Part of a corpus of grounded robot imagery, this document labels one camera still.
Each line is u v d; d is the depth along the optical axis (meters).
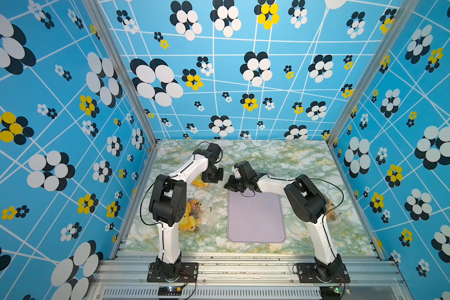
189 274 0.73
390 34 0.75
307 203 0.56
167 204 0.51
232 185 0.89
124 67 0.86
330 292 0.70
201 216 0.89
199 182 0.92
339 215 0.87
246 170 0.82
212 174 0.81
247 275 0.75
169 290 0.72
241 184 0.86
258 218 0.90
